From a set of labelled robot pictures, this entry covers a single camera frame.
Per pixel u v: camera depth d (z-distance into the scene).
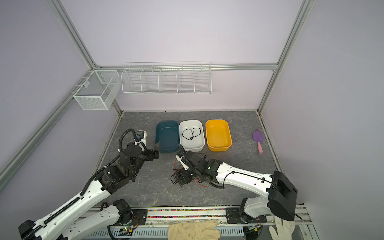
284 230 0.69
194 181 0.67
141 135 0.60
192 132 1.05
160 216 0.75
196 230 0.70
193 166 0.58
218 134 1.05
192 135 1.05
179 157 0.69
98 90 1.00
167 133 1.05
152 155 0.66
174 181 0.85
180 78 1.02
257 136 1.07
